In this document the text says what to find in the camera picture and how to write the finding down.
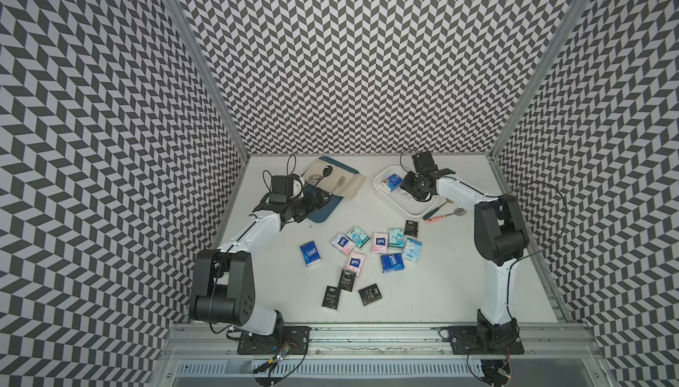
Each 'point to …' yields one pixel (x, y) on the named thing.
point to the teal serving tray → (323, 213)
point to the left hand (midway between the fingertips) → (323, 204)
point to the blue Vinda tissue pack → (393, 182)
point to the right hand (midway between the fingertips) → (404, 188)
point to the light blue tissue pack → (412, 250)
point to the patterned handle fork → (339, 183)
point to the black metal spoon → (326, 171)
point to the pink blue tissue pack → (344, 244)
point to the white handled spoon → (313, 179)
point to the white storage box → (400, 198)
